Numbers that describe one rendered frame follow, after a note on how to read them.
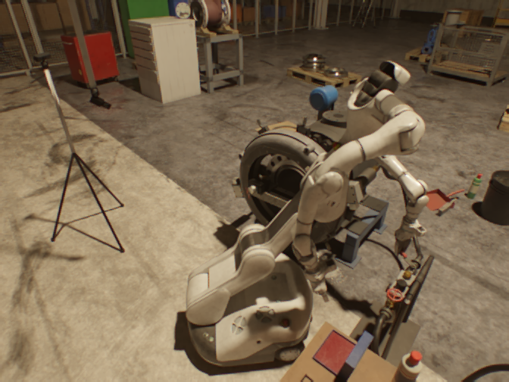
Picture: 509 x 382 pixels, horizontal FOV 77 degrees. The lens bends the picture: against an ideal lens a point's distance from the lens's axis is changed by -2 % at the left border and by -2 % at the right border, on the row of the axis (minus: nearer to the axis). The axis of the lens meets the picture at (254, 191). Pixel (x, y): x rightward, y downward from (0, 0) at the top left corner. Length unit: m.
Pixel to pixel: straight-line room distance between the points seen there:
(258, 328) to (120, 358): 0.82
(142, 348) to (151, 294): 0.37
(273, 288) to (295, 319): 0.25
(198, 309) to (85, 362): 0.73
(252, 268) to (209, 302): 0.29
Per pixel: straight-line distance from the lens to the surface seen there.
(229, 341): 1.73
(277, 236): 1.50
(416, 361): 1.29
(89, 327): 2.28
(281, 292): 1.84
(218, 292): 1.64
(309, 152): 1.76
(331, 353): 1.47
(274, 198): 2.02
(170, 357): 2.03
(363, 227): 2.40
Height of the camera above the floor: 1.73
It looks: 34 degrees down
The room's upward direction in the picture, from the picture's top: straight up
